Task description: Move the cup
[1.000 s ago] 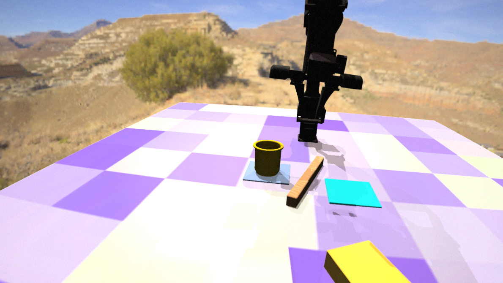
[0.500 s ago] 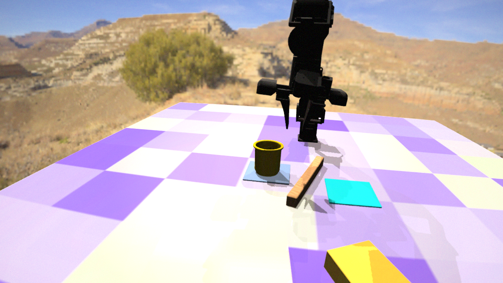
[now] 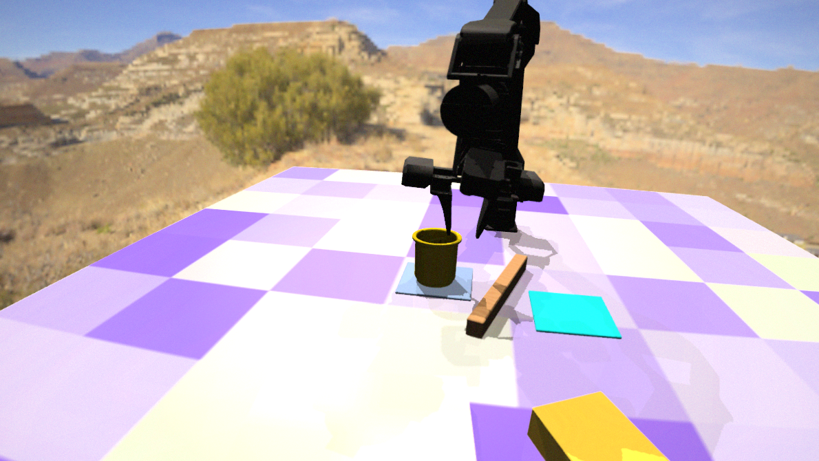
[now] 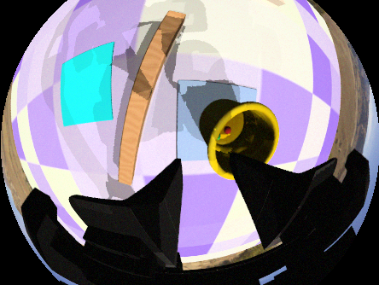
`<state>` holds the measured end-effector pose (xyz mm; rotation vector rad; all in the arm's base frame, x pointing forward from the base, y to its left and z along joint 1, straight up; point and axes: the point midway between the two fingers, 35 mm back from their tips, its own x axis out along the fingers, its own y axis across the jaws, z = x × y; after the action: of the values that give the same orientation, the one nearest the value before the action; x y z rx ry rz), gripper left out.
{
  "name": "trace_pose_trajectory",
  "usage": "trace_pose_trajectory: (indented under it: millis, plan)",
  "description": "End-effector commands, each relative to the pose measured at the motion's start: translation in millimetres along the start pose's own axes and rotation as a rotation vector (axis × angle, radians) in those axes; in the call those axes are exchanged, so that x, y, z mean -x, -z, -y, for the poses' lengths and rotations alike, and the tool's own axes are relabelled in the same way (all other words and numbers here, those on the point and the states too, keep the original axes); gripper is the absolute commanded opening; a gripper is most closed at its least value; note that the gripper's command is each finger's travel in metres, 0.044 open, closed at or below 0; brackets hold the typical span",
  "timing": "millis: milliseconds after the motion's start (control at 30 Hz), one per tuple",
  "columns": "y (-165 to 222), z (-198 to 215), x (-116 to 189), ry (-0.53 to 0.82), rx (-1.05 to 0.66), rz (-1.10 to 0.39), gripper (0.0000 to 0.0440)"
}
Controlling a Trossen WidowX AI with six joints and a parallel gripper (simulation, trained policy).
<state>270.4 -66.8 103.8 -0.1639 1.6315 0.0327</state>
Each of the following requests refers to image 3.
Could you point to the yellow rectangular block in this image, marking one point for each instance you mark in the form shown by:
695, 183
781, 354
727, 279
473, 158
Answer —
588, 428

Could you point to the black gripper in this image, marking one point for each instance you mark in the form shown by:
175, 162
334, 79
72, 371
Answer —
421, 172

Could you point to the dark yellow cup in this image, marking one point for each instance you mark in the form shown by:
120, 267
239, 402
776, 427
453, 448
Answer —
436, 256

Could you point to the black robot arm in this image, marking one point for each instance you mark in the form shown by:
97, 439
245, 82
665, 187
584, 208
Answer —
493, 52

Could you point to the wooden bar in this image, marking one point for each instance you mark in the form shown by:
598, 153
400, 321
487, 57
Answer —
484, 313

